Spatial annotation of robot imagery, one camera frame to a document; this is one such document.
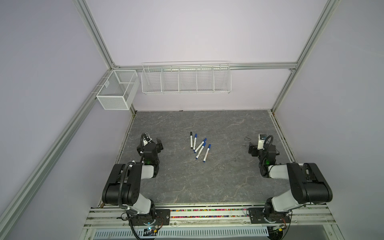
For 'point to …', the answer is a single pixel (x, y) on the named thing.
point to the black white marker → (191, 140)
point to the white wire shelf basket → (186, 78)
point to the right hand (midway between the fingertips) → (259, 143)
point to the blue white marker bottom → (204, 140)
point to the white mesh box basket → (118, 91)
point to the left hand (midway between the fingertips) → (150, 141)
